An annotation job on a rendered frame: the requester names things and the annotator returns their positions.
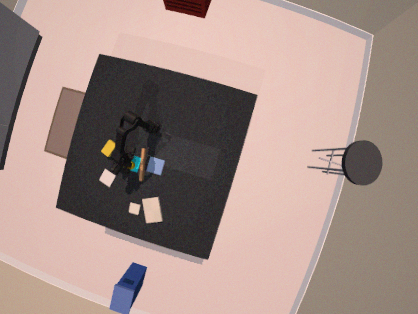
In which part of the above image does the yellow rectangular block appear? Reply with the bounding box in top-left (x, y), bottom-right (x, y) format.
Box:
top-left (101, 140), bottom-right (115, 157)

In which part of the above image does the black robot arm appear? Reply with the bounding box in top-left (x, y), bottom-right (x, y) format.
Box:
top-left (109, 111), bottom-right (162, 175)

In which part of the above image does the orange wooden plank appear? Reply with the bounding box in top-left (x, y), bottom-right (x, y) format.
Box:
top-left (139, 148), bottom-right (146, 181)

